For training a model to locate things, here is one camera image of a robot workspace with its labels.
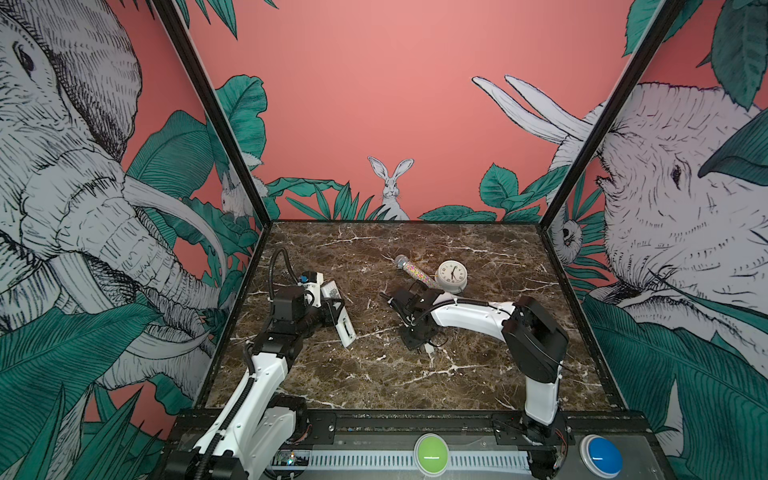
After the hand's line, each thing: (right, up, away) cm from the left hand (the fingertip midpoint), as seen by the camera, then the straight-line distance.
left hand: (342, 298), depth 80 cm
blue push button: (+64, -36, -10) cm, 74 cm away
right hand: (+18, -14, +7) cm, 24 cm away
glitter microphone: (+17, +9, +24) cm, 31 cm away
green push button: (+23, -35, -11) cm, 44 cm away
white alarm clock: (+34, +4, +20) cm, 40 cm away
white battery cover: (+25, -16, +8) cm, 31 cm away
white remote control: (+1, -7, -1) cm, 7 cm away
